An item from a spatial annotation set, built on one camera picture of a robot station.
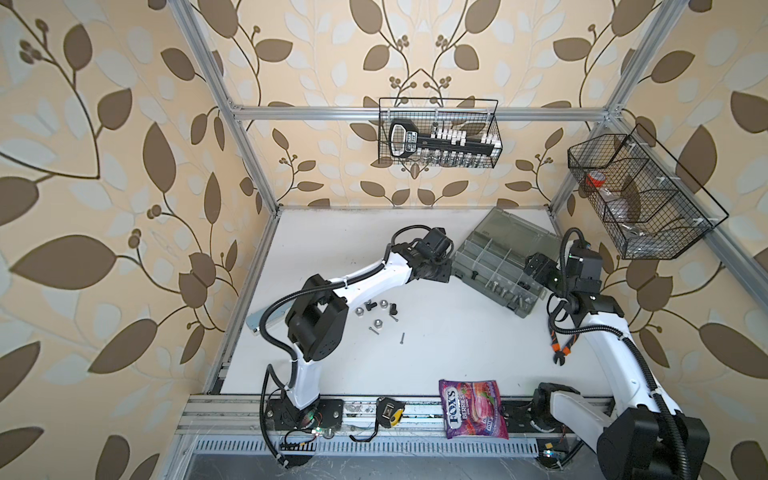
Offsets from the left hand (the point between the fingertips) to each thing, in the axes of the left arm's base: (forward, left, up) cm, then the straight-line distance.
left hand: (450, 269), depth 86 cm
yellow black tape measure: (-36, +17, -11) cm, 41 cm away
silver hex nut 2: (-7, +27, -15) cm, 32 cm away
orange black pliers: (-19, -31, -14) cm, 39 cm away
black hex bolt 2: (-7, +16, -14) cm, 23 cm away
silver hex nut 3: (-11, +21, -15) cm, 28 cm away
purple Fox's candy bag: (-34, -4, -12) cm, 36 cm away
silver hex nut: (-5, +20, -13) cm, 24 cm away
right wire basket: (+6, -47, +21) cm, 52 cm away
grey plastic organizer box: (+12, -17, -11) cm, 24 cm away
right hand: (-2, -25, +4) cm, 25 cm away
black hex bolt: (-6, +24, -14) cm, 28 cm away
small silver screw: (-15, +13, -15) cm, 25 cm away
